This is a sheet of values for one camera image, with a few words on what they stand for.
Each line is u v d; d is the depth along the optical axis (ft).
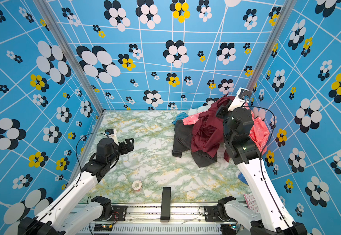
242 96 1.56
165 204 2.27
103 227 2.37
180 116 3.77
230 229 2.25
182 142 3.08
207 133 2.87
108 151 1.96
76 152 3.08
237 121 1.37
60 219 1.39
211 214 2.37
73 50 2.84
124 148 2.32
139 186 2.64
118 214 2.38
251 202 2.52
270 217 1.18
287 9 2.25
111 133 2.28
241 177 2.77
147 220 2.37
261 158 1.39
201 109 3.86
